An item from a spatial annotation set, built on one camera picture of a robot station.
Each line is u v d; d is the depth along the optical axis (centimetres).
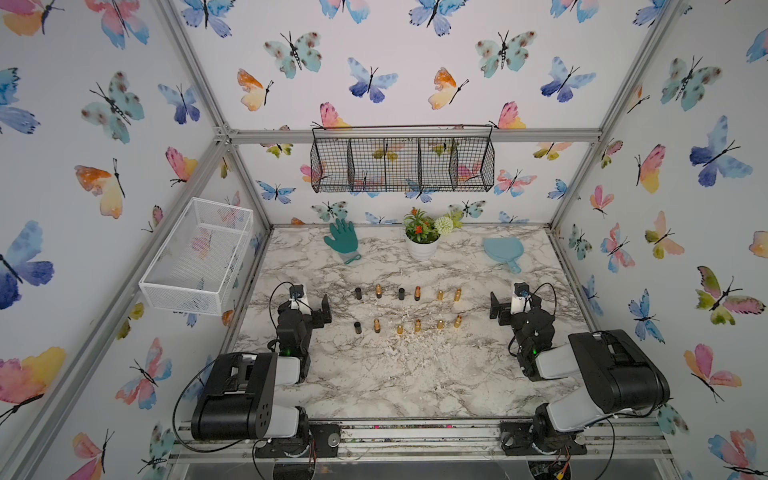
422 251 107
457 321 91
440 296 100
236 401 43
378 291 98
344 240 118
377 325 91
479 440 75
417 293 98
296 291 78
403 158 98
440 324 93
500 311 83
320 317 82
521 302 77
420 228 98
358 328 91
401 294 100
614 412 48
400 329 91
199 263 84
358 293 99
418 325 91
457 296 99
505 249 117
